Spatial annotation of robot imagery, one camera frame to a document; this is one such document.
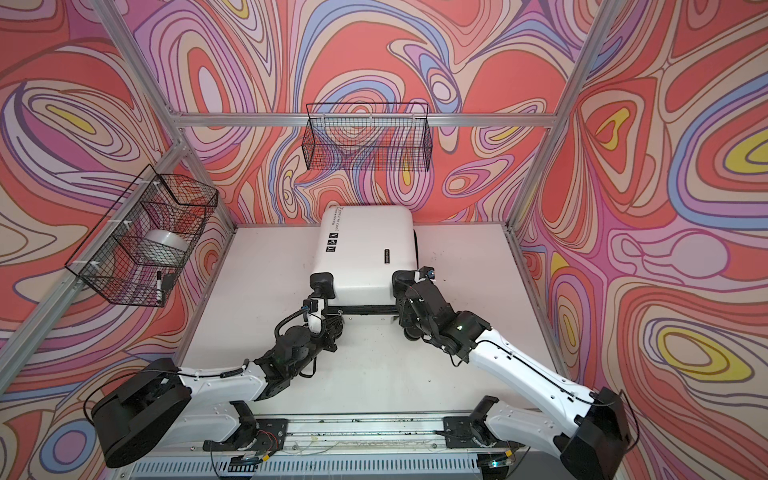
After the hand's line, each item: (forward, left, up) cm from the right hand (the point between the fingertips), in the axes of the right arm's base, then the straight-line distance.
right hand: (407, 311), depth 78 cm
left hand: (+1, +17, -6) cm, 18 cm away
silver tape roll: (+13, +59, +17) cm, 63 cm away
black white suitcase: (+17, +13, +6) cm, 22 cm away
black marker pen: (+3, +61, +10) cm, 62 cm away
